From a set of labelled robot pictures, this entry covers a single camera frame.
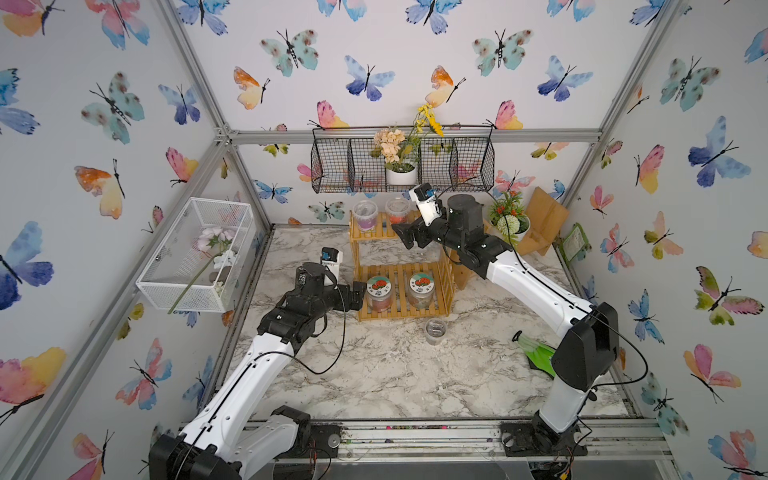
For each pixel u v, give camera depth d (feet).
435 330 2.84
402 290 3.30
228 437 1.31
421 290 2.95
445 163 3.23
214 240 2.43
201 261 2.45
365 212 2.56
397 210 2.59
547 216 3.36
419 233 2.26
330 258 2.19
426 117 2.70
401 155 2.84
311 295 1.91
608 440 2.47
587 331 1.48
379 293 2.91
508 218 2.99
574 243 3.64
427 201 2.16
